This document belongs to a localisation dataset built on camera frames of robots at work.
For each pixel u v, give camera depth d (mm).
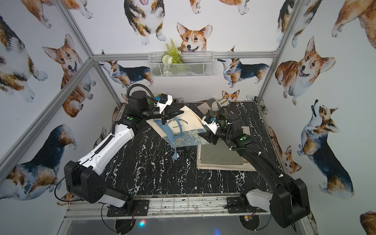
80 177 435
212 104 1172
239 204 718
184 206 760
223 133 664
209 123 648
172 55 818
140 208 730
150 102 588
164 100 570
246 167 858
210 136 672
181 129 746
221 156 879
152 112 614
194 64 924
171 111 651
